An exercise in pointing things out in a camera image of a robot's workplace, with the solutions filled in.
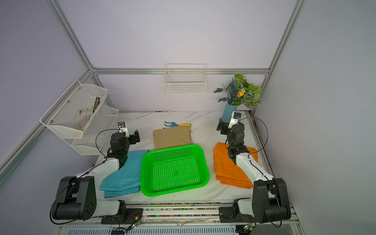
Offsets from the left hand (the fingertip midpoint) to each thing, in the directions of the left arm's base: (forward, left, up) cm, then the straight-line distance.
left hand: (129, 132), depth 89 cm
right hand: (+3, -61, +7) cm, 61 cm away
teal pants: (-25, -1, -12) cm, 28 cm away
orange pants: (-20, -60, -11) cm, 64 cm away
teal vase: (+19, -65, 0) cm, 67 cm away
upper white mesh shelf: (+1, +25, +17) cm, 30 cm away
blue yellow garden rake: (+20, -25, -15) cm, 35 cm away
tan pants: (+7, -25, -14) cm, 29 cm away
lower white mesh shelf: (-15, +5, +18) cm, 24 cm away
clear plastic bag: (0, +20, +15) cm, 25 cm away
